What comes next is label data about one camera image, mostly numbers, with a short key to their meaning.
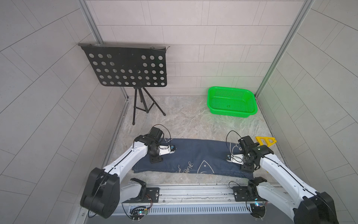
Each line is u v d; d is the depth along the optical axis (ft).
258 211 2.27
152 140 2.10
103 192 1.27
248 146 2.10
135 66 2.36
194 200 2.30
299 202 1.30
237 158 2.31
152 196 2.32
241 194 2.33
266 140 2.98
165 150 2.35
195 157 2.71
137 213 2.11
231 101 3.66
